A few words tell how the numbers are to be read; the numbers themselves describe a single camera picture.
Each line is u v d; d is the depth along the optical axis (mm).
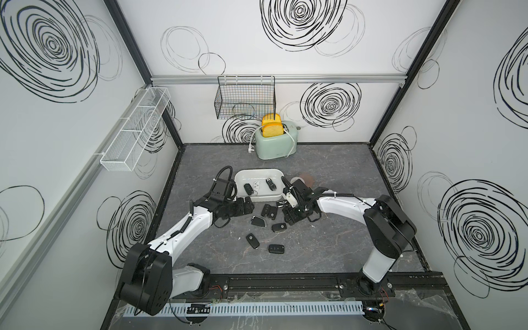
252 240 846
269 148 1057
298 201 723
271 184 1003
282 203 942
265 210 928
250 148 1119
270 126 980
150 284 399
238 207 754
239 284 760
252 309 963
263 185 1035
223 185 667
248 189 991
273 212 913
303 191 723
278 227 870
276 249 814
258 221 894
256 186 1007
